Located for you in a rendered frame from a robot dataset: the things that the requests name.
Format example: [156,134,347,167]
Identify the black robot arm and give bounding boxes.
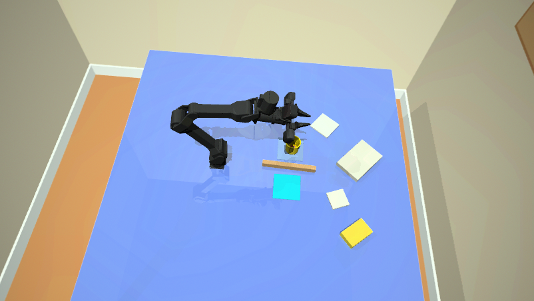
[170,91,298,169]

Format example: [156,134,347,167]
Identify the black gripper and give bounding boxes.
[271,92,311,144]

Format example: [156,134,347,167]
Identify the yellow rectangular block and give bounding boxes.
[340,218,373,248]

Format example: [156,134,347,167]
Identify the light brown wooden beam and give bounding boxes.
[262,159,316,172]

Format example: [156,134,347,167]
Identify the white flat pad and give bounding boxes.
[310,113,339,138]

